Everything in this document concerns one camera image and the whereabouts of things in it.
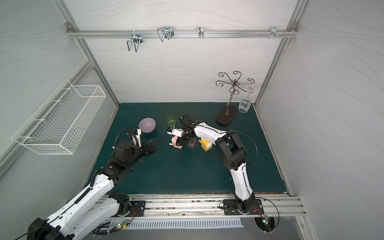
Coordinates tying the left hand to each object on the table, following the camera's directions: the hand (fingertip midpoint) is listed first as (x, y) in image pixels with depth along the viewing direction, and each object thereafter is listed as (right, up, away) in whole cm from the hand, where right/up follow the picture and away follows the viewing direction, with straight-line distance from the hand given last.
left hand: (152, 141), depth 79 cm
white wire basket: (-40, +9, -11) cm, 43 cm away
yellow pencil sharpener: (+30, -4, +11) cm, 32 cm away
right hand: (+13, 0, +16) cm, 21 cm away
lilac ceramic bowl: (-11, +8, +25) cm, 28 cm away
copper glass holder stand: (+48, +15, +32) cm, 59 cm away
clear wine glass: (+54, +21, +12) cm, 59 cm away
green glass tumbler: (+5, +13, +22) cm, 26 cm away
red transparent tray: (+23, -4, +19) cm, 30 cm away
